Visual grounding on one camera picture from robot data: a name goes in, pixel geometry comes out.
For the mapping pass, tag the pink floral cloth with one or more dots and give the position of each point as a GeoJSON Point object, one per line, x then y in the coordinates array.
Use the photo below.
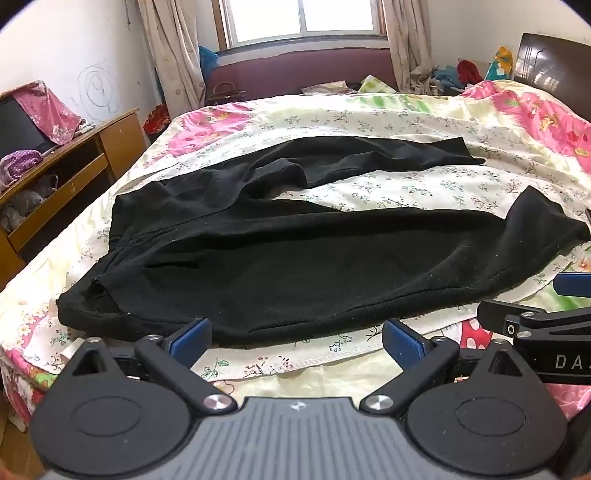
{"type": "Point", "coordinates": [48, 108]}

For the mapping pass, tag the purple crochet cloth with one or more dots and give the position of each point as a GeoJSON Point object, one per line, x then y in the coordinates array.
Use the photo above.
{"type": "Point", "coordinates": [18, 164]}

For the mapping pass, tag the colourful flowered bedspread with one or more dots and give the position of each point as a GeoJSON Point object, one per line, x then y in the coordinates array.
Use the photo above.
{"type": "Point", "coordinates": [27, 337]}

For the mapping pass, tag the black television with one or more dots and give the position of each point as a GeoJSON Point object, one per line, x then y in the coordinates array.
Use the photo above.
{"type": "Point", "coordinates": [18, 129]}

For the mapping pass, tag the beige patterned curtain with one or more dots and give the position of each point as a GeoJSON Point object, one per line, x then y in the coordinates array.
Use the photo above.
{"type": "Point", "coordinates": [406, 41]}
{"type": "Point", "coordinates": [173, 50]}

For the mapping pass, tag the red patterned bag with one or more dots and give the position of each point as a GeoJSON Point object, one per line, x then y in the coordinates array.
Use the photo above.
{"type": "Point", "coordinates": [157, 120]}

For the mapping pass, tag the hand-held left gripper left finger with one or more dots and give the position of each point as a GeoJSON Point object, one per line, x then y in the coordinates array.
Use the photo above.
{"type": "Point", "coordinates": [191, 342]}

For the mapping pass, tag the pile of colourful clothes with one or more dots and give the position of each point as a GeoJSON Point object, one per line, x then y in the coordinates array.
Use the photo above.
{"type": "Point", "coordinates": [450, 74]}

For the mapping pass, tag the wooden cabinet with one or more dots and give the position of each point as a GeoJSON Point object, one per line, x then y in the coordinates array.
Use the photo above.
{"type": "Point", "coordinates": [115, 138]}

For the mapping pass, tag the colourful cartoon pillow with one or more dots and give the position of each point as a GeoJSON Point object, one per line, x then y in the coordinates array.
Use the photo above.
{"type": "Point", "coordinates": [499, 64]}

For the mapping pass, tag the dark wooden headboard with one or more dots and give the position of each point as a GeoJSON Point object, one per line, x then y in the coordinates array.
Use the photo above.
{"type": "Point", "coordinates": [554, 64]}

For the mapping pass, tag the crumpled grey plastic bag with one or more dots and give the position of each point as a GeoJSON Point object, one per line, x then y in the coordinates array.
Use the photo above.
{"type": "Point", "coordinates": [32, 196]}

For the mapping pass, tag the pink cartoon quilt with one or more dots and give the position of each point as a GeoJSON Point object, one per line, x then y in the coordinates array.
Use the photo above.
{"type": "Point", "coordinates": [531, 120]}

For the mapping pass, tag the green patterned cloth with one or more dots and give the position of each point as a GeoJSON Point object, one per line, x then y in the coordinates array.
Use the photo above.
{"type": "Point", "coordinates": [374, 84]}

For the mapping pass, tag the brown handbag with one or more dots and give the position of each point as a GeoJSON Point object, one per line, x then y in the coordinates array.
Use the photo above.
{"type": "Point", "coordinates": [225, 92]}

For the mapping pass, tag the white floral bed sheet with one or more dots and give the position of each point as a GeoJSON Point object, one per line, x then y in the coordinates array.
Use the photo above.
{"type": "Point", "coordinates": [415, 184]}

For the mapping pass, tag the black pants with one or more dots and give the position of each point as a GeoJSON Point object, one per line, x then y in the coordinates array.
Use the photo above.
{"type": "Point", "coordinates": [277, 258]}

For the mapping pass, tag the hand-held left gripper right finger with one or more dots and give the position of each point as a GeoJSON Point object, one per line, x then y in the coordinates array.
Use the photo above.
{"type": "Point", "coordinates": [402, 344]}

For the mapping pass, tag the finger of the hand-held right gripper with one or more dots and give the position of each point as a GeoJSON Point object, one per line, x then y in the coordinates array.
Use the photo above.
{"type": "Point", "coordinates": [501, 316]}
{"type": "Point", "coordinates": [575, 284]}

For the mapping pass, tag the blue plastic bag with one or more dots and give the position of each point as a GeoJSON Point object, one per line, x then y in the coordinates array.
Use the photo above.
{"type": "Point", "coordinates": [207, 62]}

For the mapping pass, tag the window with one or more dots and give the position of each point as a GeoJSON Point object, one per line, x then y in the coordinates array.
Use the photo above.
{"type": "Point", "coordinates": [300, 18]}

